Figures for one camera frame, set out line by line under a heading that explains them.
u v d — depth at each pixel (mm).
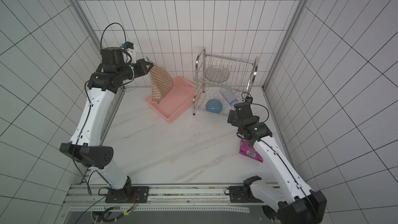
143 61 621
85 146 425
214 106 1014
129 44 611
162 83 833
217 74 899
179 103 990
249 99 651
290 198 383
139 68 620
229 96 1010
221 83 834
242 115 555
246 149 832
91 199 727
